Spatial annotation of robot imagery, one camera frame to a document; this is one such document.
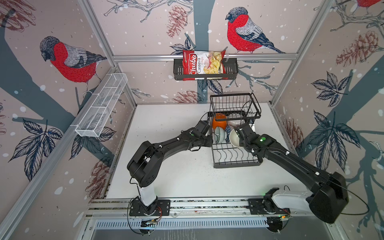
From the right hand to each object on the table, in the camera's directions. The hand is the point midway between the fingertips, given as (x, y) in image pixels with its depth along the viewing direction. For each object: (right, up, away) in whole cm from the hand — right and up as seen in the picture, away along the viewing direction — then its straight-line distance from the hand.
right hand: (245, 139), depth 82 cm
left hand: (-18, -2, +6) cm, 19 cm away
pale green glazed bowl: (-13, +1, +9) cm, 15 cm away
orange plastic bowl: (-11, +10, +20) cm, 25 cm away
